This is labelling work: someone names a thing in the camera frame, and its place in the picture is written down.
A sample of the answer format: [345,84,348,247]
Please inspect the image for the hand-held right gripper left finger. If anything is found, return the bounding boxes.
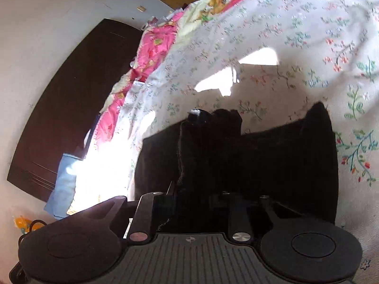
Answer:
[86,192,163,244]

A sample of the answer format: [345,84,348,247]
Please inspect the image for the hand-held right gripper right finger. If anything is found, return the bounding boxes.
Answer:
[221,192,293,242]

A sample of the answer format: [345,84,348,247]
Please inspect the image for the black pants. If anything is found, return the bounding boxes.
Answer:
[134,101,340,235]

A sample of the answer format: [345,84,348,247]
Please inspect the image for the light blue cloth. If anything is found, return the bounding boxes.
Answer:
[44,152,87,219]

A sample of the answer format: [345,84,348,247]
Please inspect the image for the orange patterned object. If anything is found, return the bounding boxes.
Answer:
[13,215,45,235]

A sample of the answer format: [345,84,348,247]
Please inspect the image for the dark wooden headboard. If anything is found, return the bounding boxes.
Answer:
[6,18,146,204]

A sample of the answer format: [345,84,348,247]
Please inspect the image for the floral printed quilt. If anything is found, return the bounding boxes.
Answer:
[66,0,379,284]

